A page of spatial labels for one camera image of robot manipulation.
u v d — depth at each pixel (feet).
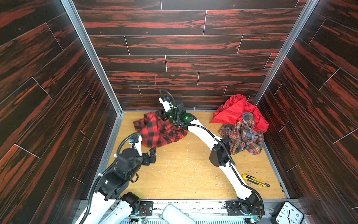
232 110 3.29
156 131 2.99
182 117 2.39
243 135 2.91
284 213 2.31
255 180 2.69
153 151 2.00
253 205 2.09
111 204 1.42
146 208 2.42
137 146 1.94
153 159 2.03
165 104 2.59
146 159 1.96
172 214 2.30
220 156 1.99
